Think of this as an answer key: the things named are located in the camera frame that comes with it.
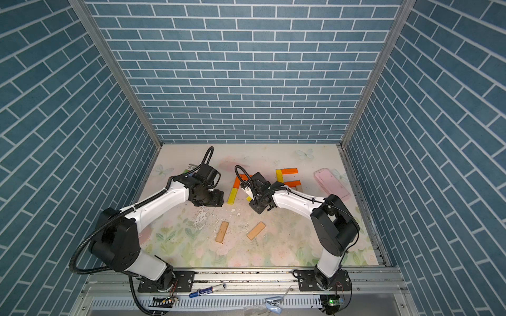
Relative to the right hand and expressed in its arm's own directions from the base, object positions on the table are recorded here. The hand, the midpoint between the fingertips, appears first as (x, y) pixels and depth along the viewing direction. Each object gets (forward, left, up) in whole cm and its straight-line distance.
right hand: (258, 202), depth 91 cm
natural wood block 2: (-12, 0, -5) cm, 13 cm away
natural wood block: (-14, +15, -4) cm, 21 cm away
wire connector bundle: (-40, +31, -8) cm, 51 cm away
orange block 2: (-3, +5, +24) cm, 25 cm away
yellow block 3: (+19, -10, -4) cm, 21 cm away
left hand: (-3, +16, +4) cm, 17 cm away
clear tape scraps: (-37, -9, -3) cm, 38 cm away
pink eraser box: (+16, -37, -4) cm, 40 cm away
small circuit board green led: (-35, -30, -6) cm, 46 cm away
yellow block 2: (+1, +4, +1) cm, 5 cm away
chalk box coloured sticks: (+20, +40, -3) cm, 45 cm away
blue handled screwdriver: (-35, +14, -3) cm, 38 cm away
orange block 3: (+23, -15, -4) cm, 28 cm away
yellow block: (+5, +14, -5) cm, 16 cm away
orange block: (+12, +13, -4) cm, 18 cm away
